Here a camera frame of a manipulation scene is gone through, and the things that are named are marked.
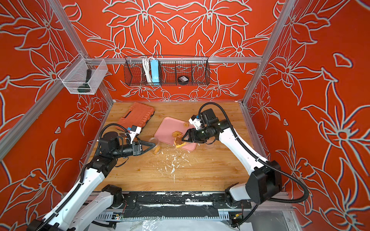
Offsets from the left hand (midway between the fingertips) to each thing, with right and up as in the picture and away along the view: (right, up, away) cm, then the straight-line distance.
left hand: (153, 147), depth 68 cm
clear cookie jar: (+12, -2, +8) cm, 15 cm away
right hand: (+16, +3, +7) cm, 18 cm away
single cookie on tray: (+16, +8, +36) cm, 40 cm away
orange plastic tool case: (-19, +15, +36) cm, 43 cm away
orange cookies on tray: (+10, +2, +30) cm, 32 cm away
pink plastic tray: (+6, +4, +35) cm, 36 cm away
